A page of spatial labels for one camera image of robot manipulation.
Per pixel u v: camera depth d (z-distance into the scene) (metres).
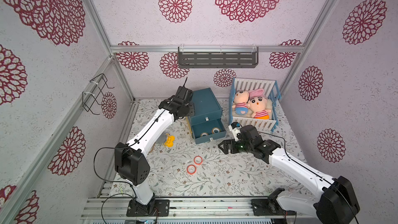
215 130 0.92
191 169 0.86
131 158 0.45
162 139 0.94
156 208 0.73
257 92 1.07
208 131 0.92
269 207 0.67
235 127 0.73
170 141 0.97
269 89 1.09
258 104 0.97
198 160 0.90
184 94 0.63
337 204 0.39
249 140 0.62
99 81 0.81
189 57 0.97
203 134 0.90
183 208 0.75
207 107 0.88
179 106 0.58
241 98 1.03
